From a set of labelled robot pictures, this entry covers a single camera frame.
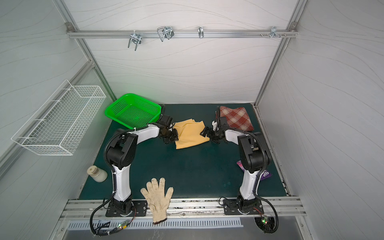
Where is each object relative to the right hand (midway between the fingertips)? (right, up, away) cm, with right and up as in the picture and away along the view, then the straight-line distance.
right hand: (207, 132), depth 99 cm
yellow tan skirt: (-13, 0, +2) cm, 13 cm away
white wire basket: (-72, +7, -30) cm, 78 cm away
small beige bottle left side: (-60, -20, -21) cm, 67 cm away
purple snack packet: (+18, -17, -12) cm, 28 cm away
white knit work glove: (-28, -33, -23) cm, 48 cm away
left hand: (-18, -3, +1) cm, 18 cm away
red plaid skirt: (+22, +10, +9) cm, 26 cm away
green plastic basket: (-57, +15, +16) cm, 61 cm away
